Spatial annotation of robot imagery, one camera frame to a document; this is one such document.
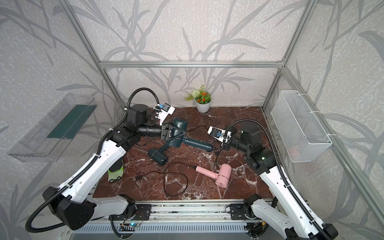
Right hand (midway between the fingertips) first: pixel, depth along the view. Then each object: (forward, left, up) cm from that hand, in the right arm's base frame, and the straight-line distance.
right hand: (214, 127), depth 67 cm
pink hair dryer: (-12, -5, -28) cm, 31 cm away
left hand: (-5, +14, +2) cm, 15 cm away
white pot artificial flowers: (+40, +6, -18) cm, 44 cm away
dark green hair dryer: (+1, +32, -28) cm, 43 cm away
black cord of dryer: (+30, -3, -34) cm, 45 cm away
